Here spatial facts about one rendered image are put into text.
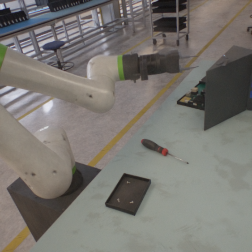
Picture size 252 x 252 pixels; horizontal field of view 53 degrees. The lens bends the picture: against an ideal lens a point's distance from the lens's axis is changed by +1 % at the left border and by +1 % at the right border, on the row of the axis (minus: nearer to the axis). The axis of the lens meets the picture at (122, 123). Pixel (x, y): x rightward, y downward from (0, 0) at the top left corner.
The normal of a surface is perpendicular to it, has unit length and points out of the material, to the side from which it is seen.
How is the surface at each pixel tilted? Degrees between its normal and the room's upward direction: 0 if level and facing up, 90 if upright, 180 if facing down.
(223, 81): 90
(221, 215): 0
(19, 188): 0
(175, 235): 0
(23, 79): 97
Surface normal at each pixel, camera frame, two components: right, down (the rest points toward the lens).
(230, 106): 0.48, 0.41
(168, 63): -0.13, 0.55
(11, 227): -0.15, -0.84
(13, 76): 0.30, 0.58
